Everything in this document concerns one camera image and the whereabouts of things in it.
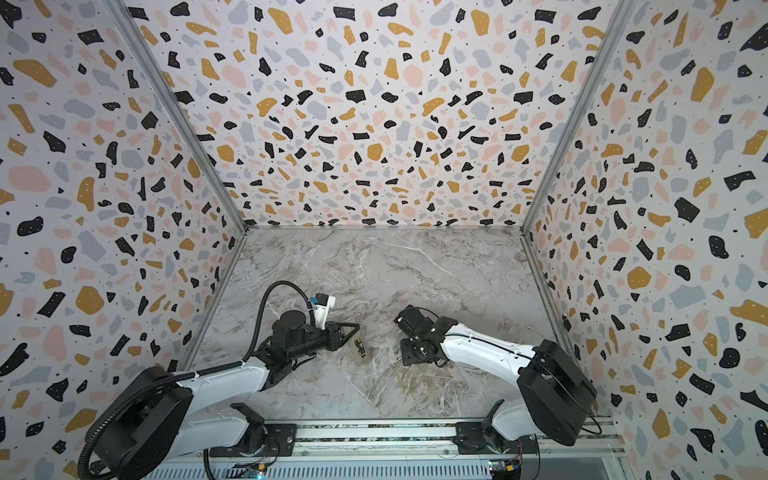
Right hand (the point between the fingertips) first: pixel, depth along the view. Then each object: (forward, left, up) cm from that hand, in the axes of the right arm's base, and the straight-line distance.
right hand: (405, 350), depth 84 cm
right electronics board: (-27, -24, -6) cm, 37 cm away
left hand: (+4, +13, +8) cm, 16 cm away
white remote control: (-1, +12, +3) cm, 13 cm away
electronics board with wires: (-28, +36, -4) cm, 46 cm away
